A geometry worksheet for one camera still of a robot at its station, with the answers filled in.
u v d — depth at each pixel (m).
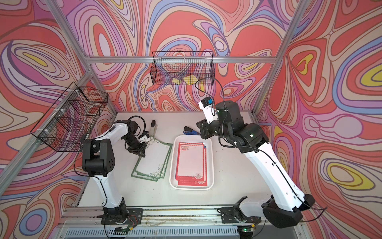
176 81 0.82
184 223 0.72
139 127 0.87
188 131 1.05
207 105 0.51
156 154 0.95
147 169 0.89
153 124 1.06
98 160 0.53
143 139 0.89
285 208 0.37
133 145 0.80
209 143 0.94
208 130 0.53
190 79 0.91
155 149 0.98
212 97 1.14
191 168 0.89
